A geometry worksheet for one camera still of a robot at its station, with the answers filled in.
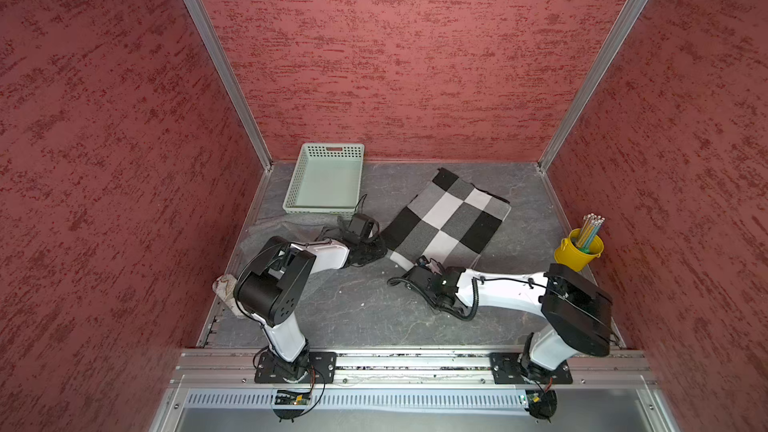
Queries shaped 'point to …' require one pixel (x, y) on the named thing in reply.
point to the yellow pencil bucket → (578, 249)
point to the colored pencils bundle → (590, 225)
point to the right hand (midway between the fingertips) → (444, 297)
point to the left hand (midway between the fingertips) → (387, 254)
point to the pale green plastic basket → (327, 179)
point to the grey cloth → (294, 227)
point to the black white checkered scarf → (449, 220)
